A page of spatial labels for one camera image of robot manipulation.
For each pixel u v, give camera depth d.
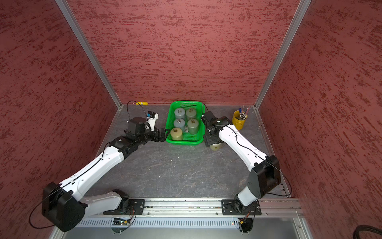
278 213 0.73
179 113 1.03
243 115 0.92
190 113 1.05
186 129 1.05
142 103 1.23
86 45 0.85
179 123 1.00
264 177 0.42
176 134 0.92
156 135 0.70
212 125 0.57
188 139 1.00
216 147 0.81
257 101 1.21
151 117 0.68
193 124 0.98
